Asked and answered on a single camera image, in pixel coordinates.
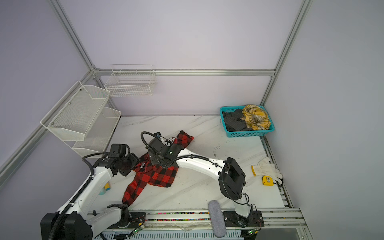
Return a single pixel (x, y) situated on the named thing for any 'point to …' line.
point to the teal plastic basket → (245, 133)
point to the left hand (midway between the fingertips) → (135, 163)
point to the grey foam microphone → (218, 224)
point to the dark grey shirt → (233, 120)
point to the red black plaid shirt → (147, 173)
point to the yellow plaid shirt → (255, 118)
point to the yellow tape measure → (267, 181)
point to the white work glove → (264, 167)
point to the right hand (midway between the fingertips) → (159, 152)
